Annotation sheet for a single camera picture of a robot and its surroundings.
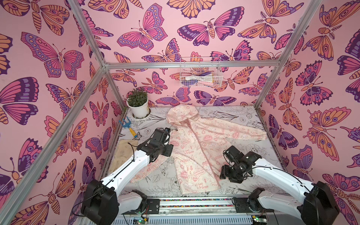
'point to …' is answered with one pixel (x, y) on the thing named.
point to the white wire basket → (200, 72)
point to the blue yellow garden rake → (128, 124)
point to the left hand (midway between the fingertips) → (168, 145)
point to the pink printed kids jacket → (199, 144)
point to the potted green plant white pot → (138, 100)
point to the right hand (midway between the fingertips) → (223, 177)
